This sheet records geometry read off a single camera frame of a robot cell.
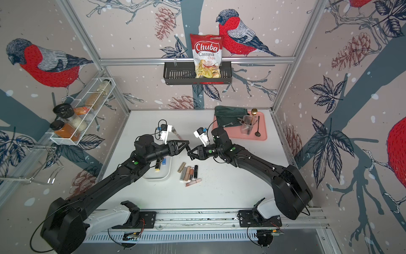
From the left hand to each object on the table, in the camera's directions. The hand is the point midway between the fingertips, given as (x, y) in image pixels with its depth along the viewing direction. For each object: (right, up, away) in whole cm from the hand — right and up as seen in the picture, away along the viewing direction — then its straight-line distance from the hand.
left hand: (189, 141), depth 72 cm
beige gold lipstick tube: (-7, -18, +18) cm, 26 cm away
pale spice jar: (-48, +28, +13) cm, 58 cm away
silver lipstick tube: (-5, -21, +15) cm, 26 cm away
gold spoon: (+39, +15, +29) cm, 51 cm away
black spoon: (+44, +1, +35) cm, 56 cm away
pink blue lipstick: (-17, -15, +20) cm, 31 cm away
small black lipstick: (+2, -20, +16) cm, 25 cm away
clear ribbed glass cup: (+35, +5, +30) cm, 46 cm away
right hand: (0, -7, +3) cm, 7 cm away
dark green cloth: (+24, +14, +45) cm, 53 cm away
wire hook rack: (-60, -4, -4) cm, 60 cm away
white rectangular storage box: (-16, -21, +15) cm, 30 cm away
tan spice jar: (-49, +20, +5) cm, 53 cm away
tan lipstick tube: (-3, -21, +15) cm, 26 cm away
